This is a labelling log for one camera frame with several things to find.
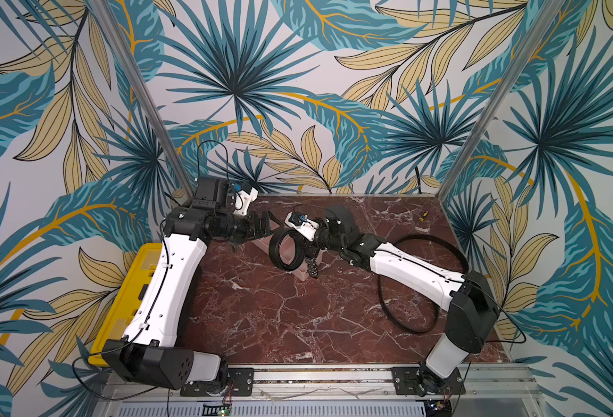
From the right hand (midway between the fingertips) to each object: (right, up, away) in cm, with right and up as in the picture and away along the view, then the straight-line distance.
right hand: (294, 228), depth 78 cm
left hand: (-6, -1, -10) cm, 12 cm away
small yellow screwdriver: (+55, +5, +35) cm, 66 cm away
